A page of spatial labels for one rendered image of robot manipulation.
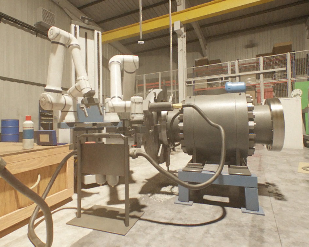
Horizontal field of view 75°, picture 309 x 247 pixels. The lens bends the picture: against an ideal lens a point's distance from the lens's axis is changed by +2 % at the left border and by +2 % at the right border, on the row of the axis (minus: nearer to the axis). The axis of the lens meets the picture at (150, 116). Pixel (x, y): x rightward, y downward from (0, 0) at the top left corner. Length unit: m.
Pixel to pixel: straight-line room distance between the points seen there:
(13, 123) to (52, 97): 7.48
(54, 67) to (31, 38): 9.55
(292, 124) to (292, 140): 0.36
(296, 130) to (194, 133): 4.06
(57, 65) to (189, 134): 1.33
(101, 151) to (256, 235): 1.03
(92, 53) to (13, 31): 8.74
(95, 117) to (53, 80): 0.62
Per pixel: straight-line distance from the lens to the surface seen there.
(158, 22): 10.81
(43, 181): 1.67
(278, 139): 1.82
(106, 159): 1.36
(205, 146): 1.76
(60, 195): 1.79
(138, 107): 1.35
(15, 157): 1.49
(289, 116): 5.55
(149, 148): 1.77
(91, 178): 2.13
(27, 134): 1.59
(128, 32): 11.51
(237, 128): 1.68
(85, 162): 1.46
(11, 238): 1.54
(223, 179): 1.63
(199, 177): 1.64
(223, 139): 1.43
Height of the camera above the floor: 0.63
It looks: 2 degrees up
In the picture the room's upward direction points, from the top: 1 degrees counter-clockwise
